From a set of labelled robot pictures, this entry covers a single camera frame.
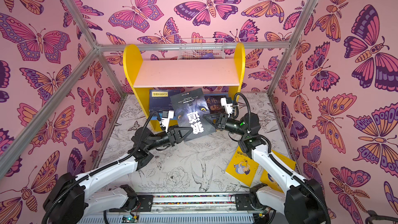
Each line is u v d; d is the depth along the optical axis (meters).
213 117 0.65
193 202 0.75
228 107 0.65
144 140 0.56
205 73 0.75
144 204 0.73
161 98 0.90
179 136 0.62
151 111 0.87
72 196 0.40
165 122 0.63
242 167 0.84
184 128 0.64
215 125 0.62
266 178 0.80
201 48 0.92
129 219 0.72
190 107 0.66
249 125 0.53
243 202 0.73
